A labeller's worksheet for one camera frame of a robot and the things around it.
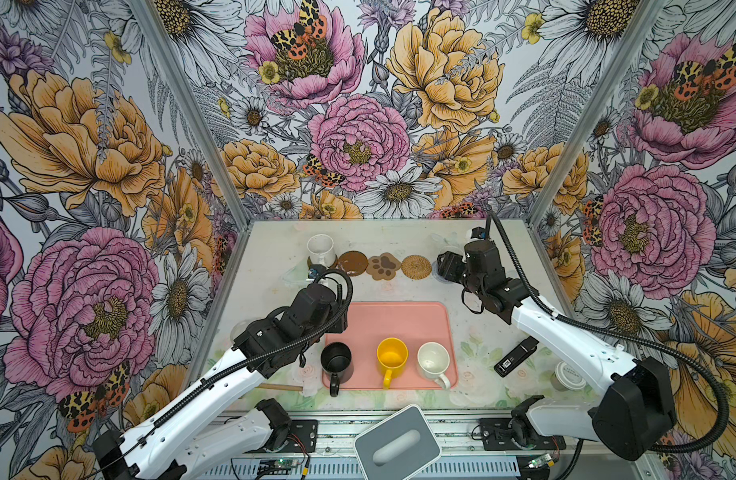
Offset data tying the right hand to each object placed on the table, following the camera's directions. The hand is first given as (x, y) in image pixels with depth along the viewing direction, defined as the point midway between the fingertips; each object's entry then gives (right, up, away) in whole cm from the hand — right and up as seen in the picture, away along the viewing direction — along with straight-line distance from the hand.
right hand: (446, 268), depth 83 cm
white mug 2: (-3, -26, +2) cm, 26 cm away
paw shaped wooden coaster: (-17, -1, +26) cm, 31 cm away
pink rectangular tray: (-7, -19, +15) cm, 25 cm away
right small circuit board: (+20, -45, -11) cm, 50 cm away
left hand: (-29, -10, -10) cm, 32 cm away
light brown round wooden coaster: (-34, -1, +25) cm, 42 cm away
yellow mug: (-15, -25, +4) cm, 29 cm away
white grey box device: (-14, -42, -10) cm, 45 cm away
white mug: (-38, +5, +22) cm, 44 cm away
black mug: (-31, -26, +2) cm, 40 cm away
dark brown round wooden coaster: (-27, 0, +26) cm, 38 cm away
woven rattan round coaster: (-5, -1, +25) cm, 26 cm away
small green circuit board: (-43, -45, -12) cm, 63 cm away
